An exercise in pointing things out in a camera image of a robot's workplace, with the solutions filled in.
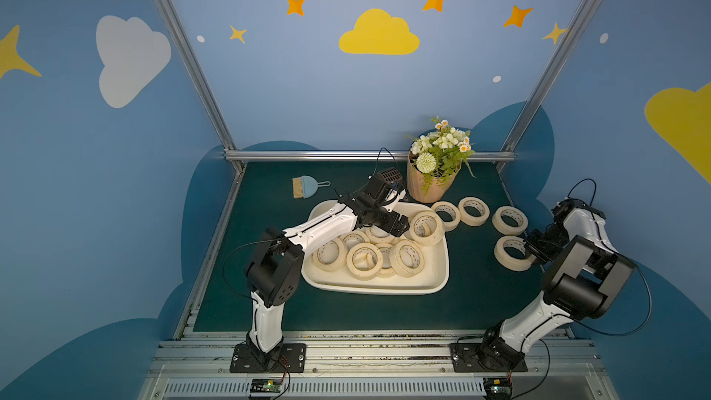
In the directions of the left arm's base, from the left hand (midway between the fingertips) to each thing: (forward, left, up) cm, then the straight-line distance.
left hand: (398, 216), depth 88 cm
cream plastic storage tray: (-15, -12, -14) cm, 24 cm away
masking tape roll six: (-8, -4, -13) cm, 16 cm away
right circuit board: (-43, -26, -16) cm, 53 cm away
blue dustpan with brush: (+24, +35, -15) cm, 45 cm away
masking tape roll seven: (-12, -35, -7) cm, 37 cm away
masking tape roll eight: (-8, +22, -13) cm, 27 cm away
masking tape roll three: (+11, -22, -14) cm, 28 cm away
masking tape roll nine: (-2, +15, -12) cm, 20 cm away
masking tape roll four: (+9, -45, -14) cm, 48 cm away
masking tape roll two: (+15, -34, -12) cm, 39 cm away
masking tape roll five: (-10, +11, -12) cm, 19 cm away
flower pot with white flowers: (+13, -11, +13) cm, 21 cm away
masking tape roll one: (+3, -12, -11) cm, 16 cm away
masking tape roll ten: (-14, +3, -10) cm, 18 cm away
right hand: (-9, -44, -6) cm, 45 cm away
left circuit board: (-45, +36, -15) cm, 59 cm away
